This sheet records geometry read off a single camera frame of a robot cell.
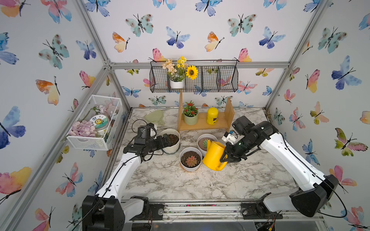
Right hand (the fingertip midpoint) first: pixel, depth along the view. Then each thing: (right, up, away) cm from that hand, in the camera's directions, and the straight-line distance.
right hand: (223, 160), depth 67 cm
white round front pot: (-16, 0, +20) cm, 25 cm away
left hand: (-28, +7, +16) cm, 33 cm away
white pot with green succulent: (-8, +5, +22) cm, 24 cm away
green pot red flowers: (-15, +23, +25) cm, 37 cm away
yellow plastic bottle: (-1, +22, +27) cm, 35 cm away
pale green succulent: (-6, +5, +22) cm, 23 cm away
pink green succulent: (-15, -4, +14) cm, 21 cm away
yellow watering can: (-5, -1, +3) cm, 6 cm away
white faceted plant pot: (-26, +7, +25) cm, 37 cm away
